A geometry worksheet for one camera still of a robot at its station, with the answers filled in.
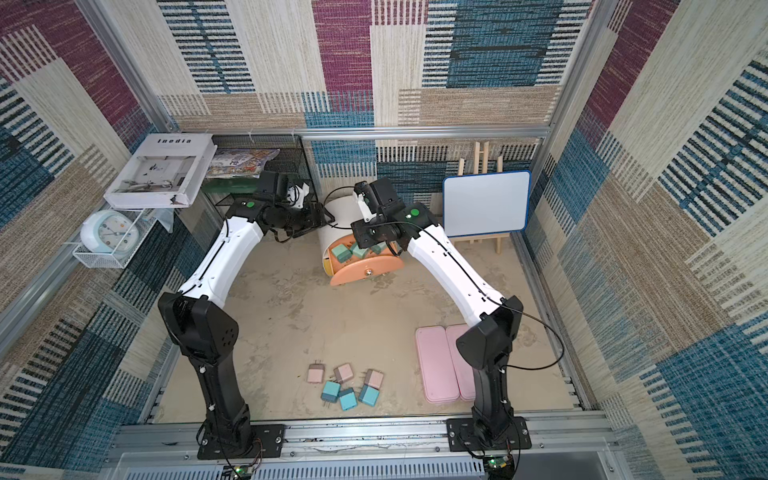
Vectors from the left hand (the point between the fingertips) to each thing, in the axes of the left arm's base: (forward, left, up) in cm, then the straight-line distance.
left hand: (325, 220), depth 86 cm
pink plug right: (-36, -13, -25) cm, 45 cm away
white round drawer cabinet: (0, -3, 0) cm, 3 cm away
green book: (+17, +33, -1) cm, 37 cm away
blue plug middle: (-40, -6, -26) cm, 48 cm away
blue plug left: (-39, -2, -25) cm, 46 cm away
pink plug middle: (-34, -5, -25) cm, 42 cm away
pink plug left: (-33, +3, -26) cm, 43 cm away
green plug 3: (-6, -9, -7) cm, 13 cm away
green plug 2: (-7, -5, -6) cm, 10 cm away
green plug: (-6, -15, -6) cm, 17 cm away
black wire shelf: (+27, +14, +1) cm, 30 cm away
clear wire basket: (-7, +42, +8) cm, 43 cm away
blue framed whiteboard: (+11, -49, -5) cm, 51 cm away
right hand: (-7, -11, +3) cm, 13 cm away
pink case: (-35, -33, -24) cm, 54 cm away
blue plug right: (-39, -12, -25) cm, 48 cm away
